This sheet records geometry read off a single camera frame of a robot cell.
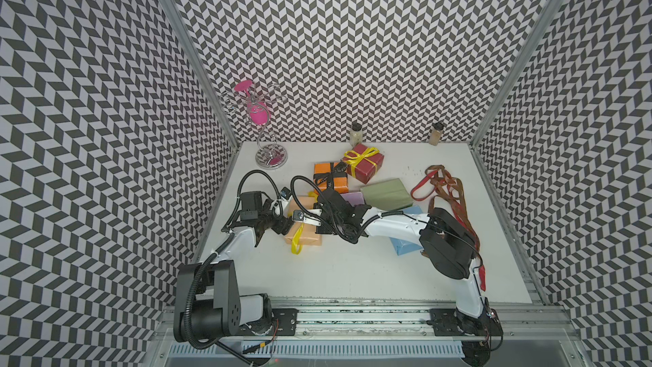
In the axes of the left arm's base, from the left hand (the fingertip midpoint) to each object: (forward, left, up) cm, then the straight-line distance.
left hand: (285, 212), depth 91 cm
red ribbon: (+13, -64, -4) cm, 65 cm away
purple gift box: (+6, -25, 0) cm, 26 cm away
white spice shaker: (+37, -27, +3) cm, 46 cm away
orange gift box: (+11, -20, +2) cm, 23 cm away
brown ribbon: (+15, -68, -4) cm, 70 cm away
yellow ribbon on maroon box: (+25, -26, +2) cm, 36 cm away
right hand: (-3, -9, +2) cm, 10 cm away
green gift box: (+6, -38, +2) cm, 38 cm away
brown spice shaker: (+37, -63, +2) cm, 73 cm away
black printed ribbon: (+16, -18, +3) cm, 24 cm away
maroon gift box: (+23, -30, +1) cm, 38 cm away
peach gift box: (-9, -7, +1) cm, 11 cm away
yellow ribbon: (-12, -5, +1) cm, 13 cm away
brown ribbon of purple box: (-4, -70, -6) cm, 70 cm away
